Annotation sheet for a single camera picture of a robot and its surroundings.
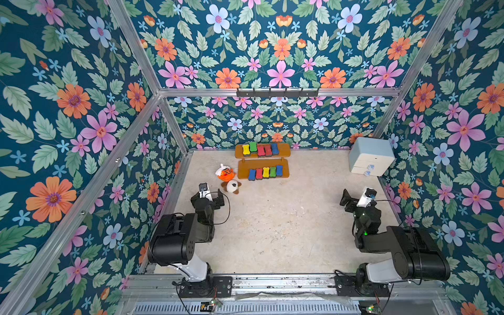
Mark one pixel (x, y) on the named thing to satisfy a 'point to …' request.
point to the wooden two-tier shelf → (262, 161)
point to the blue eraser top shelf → (274, 147)
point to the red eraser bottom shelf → (259, 173)
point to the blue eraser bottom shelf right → (279, 170)
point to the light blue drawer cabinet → (371, 157)
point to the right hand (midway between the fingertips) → (356, 190)
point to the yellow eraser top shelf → (246, 149)
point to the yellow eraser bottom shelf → (266, 172)
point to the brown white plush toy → (231, 186)
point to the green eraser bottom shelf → (272, 172)
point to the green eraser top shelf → (252, 146)
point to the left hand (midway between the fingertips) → (209, 189)
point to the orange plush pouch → (226, 173)
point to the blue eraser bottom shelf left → (252, 174)
